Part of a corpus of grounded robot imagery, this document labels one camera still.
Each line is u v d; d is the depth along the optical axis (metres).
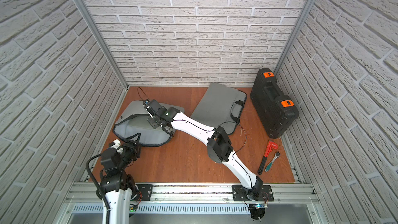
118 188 0.56
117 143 0.73
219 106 1.03
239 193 0.74
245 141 0.92
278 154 0.85
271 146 0.87
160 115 0.64
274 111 0.81
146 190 0.74
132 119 0.82
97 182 0.56
